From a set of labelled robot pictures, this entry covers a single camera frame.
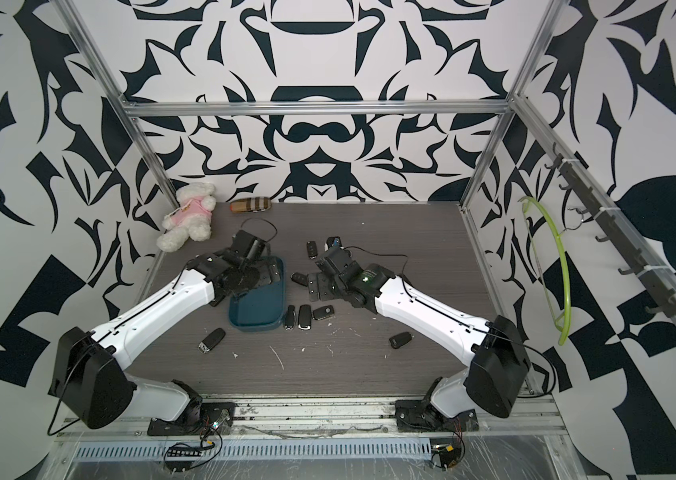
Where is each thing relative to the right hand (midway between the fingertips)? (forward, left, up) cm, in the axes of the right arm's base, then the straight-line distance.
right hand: (325, 278), depth 80 cm
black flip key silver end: (-4, +11, -16) cm, 20 cm away
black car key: (+21, +6, -15) cm, 26 cm away
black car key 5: (-11, +33, -16) cm, 38 cm away
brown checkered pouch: (+39, +30, -12) cm, 51 cm away
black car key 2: (+9, +9, -15) cm, 19 cm away
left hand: (+4, +17, -2) cm, 18 cm away
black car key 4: (-2, +1, -16) cm, 17 cm away
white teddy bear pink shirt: (+28, +47, -8) cm, 55 cm away
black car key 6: (-11, -20, -16) cm, 28 cm away
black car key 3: (-4, +7, -15) cm, 17 cm away
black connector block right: (-36, -29, -18) cm, 50 cm away
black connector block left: (-38, +34, -19) cm, 54 cm away
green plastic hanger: (-16, -52, +8) cm, 55 cm away
